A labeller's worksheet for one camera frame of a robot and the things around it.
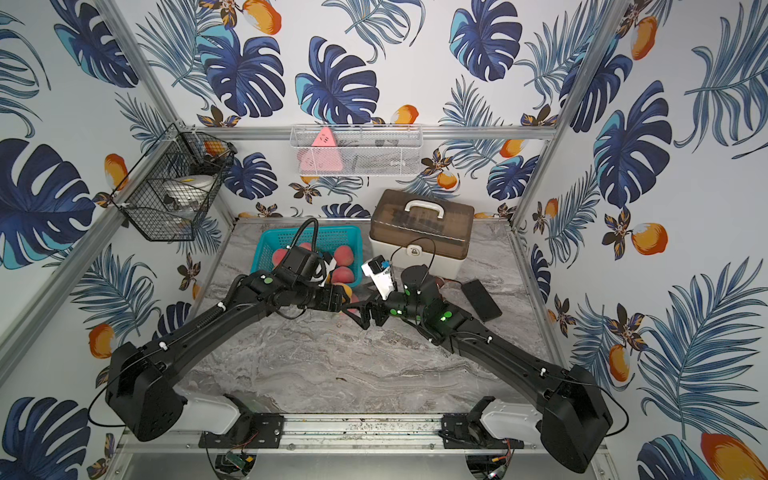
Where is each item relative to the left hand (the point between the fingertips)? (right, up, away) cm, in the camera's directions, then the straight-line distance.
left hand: (339, 295), depth 79 cm
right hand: (+5, +1, -7) cm, 9 cm away
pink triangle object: (-6, +41, +10) cm, 42 cm away
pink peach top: (+4, -1, 0) cm, 4 cm away
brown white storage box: (+21, +19, +11) cm, 30 cm away
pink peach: (-2, +11, +23) cm, 26 cm away
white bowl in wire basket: (-41, +27, +1) cm, 49 cm away
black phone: (+43, -4, +18) cm, 47 cm away
